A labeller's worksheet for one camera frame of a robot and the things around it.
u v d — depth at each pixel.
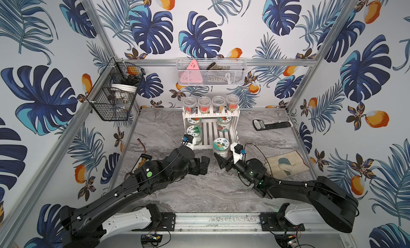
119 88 0.78
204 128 0.94
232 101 0.79
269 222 0.74
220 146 0.72
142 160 0.95
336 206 0.43
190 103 0.78
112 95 0.92
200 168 0.58
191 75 0.90
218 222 0.75
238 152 0.65
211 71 0.92
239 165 0.69
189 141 0.60
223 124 0.88
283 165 0.92
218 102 0.78
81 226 0.38
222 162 0.69
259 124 1.11
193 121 0.86
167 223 0.75
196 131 0.83
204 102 0.78
